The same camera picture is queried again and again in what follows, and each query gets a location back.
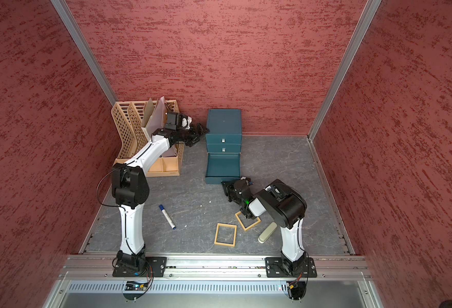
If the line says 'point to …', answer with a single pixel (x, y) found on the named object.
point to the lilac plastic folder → (157, 121)
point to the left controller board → (133, 285)
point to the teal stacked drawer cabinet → (224, 120)
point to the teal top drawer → (223, 138)
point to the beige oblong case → (268, 232)
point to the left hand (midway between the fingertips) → (205, 137)
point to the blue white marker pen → (167, 217)
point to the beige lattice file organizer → (135, 122)
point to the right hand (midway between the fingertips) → (219, 184)
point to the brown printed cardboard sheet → (148, 110)
